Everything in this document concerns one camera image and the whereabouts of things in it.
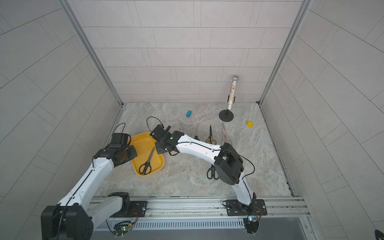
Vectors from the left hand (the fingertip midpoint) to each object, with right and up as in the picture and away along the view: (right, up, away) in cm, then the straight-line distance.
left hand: (136, 150), depth 84 cm
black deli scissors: (+43, -12, -2) cm, 45 cm away
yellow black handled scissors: (+44, +4, +12) cm, 46 cm away
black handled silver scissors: (+6, -9, -2) cm, 11 cm away
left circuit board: (+2, -30, -19) cm, 35 cm away
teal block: (+28, +21, +25) cm, 43 cm away
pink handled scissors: (+53, +4, +12) cm, 55 cm away
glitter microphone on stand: (+57, +20, +24) cm, 65 cm away
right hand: (+15, +2, -1) cm, 15 cm away
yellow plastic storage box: (+4, +4, +3) cm, 6 cm away
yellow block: (+72, +14, +20) cm, 76 cm away
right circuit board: (+61, -31, -15) cm, 70 cm away
